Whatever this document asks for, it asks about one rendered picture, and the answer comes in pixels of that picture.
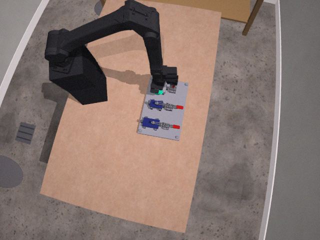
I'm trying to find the toggle clamp with red handle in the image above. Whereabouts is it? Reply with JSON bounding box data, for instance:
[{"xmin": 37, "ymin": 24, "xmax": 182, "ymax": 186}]
[
  {"xmin": 151, "ymin": 121, "xmax": 180, "ymax": 130},
  {"xmin": 155, "ymin": 101, "xmax": 184, "ymax": 111}
]

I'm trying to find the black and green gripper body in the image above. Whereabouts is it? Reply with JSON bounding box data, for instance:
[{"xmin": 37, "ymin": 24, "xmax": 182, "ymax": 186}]
[{"xmin": 150, "ymin": 78, "xmax": 163, "ymax": 94}]

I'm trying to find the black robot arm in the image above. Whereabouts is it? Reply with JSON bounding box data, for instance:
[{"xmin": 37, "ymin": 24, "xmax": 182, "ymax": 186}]
[{"xmin": 44, "ymin": 0, "xmax": 179, "ymax": 87}]

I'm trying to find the blue rectangular block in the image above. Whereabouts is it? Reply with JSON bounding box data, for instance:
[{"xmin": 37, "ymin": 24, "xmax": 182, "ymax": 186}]
[
  {"xmin": 142, "ymin": 117, "xmax": 160, "ymax": 129},
  {"xmin": 149, "ymin": 100, "xmax": 164, "ymax": 110}
]

